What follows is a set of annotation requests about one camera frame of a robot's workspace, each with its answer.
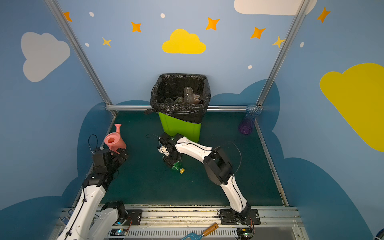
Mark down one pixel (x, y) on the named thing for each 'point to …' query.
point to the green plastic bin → (190, 131)
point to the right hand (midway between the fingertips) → (172, 160)
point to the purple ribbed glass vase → (246, 126)
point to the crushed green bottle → (177, 166)
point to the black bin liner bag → (182, 96)
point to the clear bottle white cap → (188, 95)
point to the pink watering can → (114, 141)
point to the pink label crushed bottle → (196, 99)
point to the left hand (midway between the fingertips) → (123, 154)
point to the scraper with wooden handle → (195, 236)
